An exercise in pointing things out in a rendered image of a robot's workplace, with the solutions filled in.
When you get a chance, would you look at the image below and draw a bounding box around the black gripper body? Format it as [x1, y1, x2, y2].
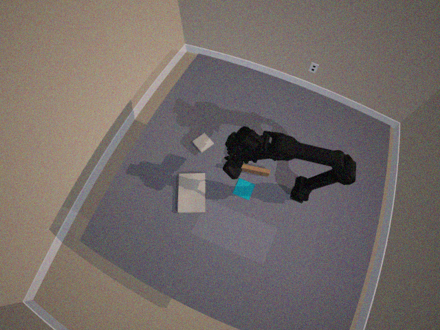
[223, 150, 257, 179]

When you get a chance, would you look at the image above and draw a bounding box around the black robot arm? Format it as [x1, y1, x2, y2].
[225, 126, 356, 203]

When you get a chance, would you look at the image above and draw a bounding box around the orange flat bar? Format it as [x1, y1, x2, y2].
[241, 164, 270, 177]

